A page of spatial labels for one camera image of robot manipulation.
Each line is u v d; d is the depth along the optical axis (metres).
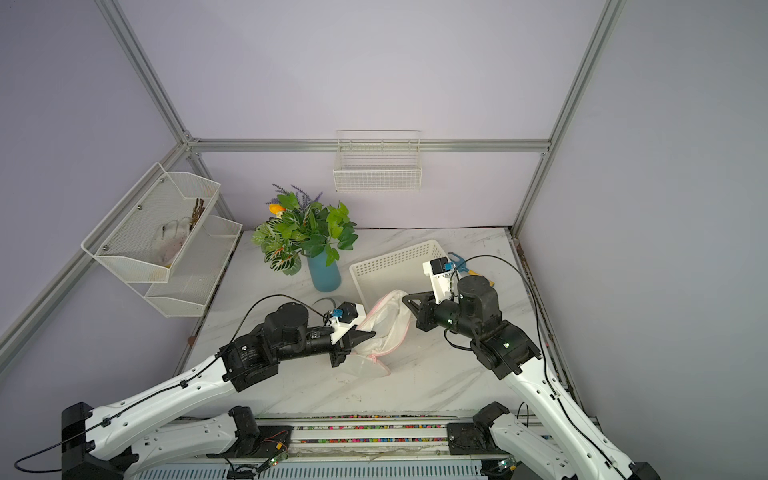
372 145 0.93
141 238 0.76
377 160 0.96
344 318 0.53
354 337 0.60
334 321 0.54
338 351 0.56
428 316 0.57
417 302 0.62
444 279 0.59
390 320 0.64
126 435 0.41
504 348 0.47
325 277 1.02
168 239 0.78
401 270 1.08
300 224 0.78
